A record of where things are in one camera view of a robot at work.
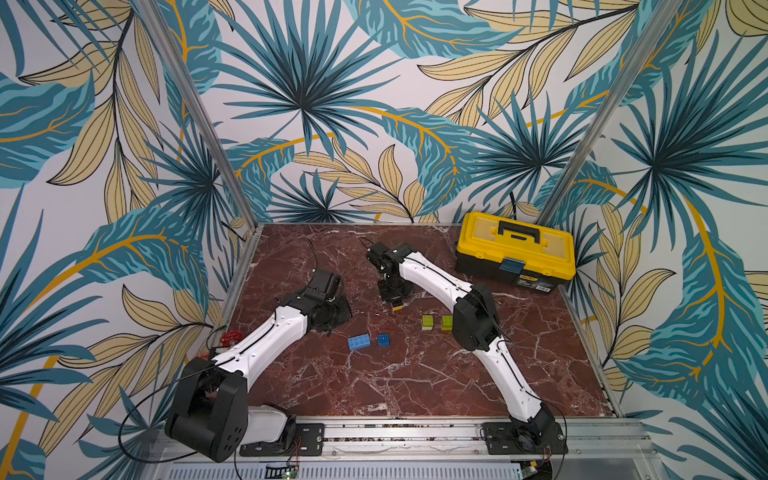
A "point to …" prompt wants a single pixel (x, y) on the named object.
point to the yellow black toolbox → (532, 257)
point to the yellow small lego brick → (397, 308)
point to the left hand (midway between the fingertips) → (347, 318)
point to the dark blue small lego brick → (384, 340)
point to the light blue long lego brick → (359, 341)
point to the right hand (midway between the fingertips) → (394, 298)
